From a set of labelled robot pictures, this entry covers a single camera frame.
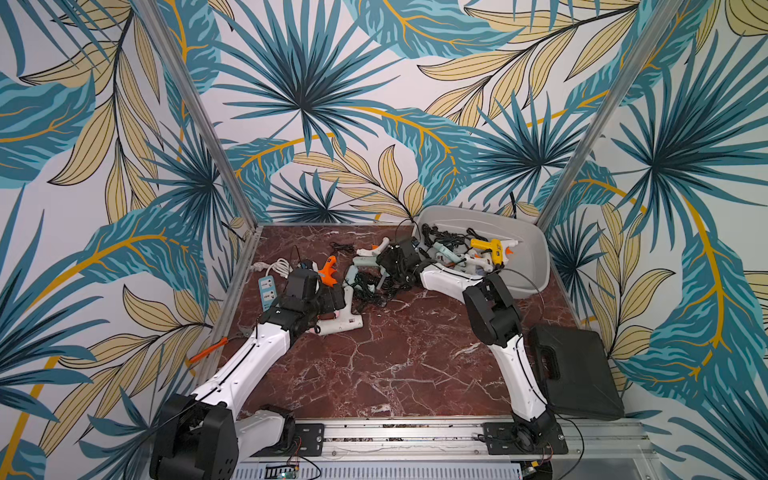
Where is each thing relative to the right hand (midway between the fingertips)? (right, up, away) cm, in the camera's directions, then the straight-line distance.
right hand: (381, 259), depth 104 cm
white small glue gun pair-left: (+48, +6, +9) cm, 49 cm away
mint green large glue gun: (-7, -1, -1) cm, 7 cm away
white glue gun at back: (-5, +2, +4) cm, 7 cm away
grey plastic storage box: (+54, -4, +5) cm, 54 cm away
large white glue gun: (+36, -1, 0) cm, 36 cm away
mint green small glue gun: (+23, +2, -1) cm, 23 cm away
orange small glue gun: (-18, -4, 0) cm, 19 cm away
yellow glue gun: (+42, +5, +5) cm, 42 cm away
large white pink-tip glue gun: (-11, -18, -14) cm, 26 cm away
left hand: (-14, -11, -19) cm, 26 cm away
